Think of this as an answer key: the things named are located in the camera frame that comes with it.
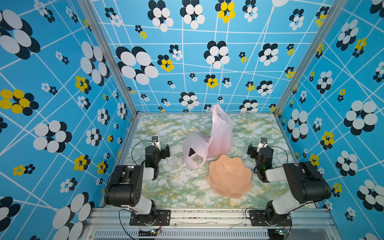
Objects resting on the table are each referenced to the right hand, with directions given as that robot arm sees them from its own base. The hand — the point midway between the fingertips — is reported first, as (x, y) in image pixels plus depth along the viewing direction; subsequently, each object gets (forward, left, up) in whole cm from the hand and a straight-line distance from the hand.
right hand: (261, 145), depth 93 cm
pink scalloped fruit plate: (-18, +21, -6) cm, 28 cm away
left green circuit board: (-45, +65, -9) cm, 79 cm away
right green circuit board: (-45, +3, -7) cm, 46 cm away
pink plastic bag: (-14, +39, +21) cm, 46 cm away
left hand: (0, +63, +1) cm, 63 cm away
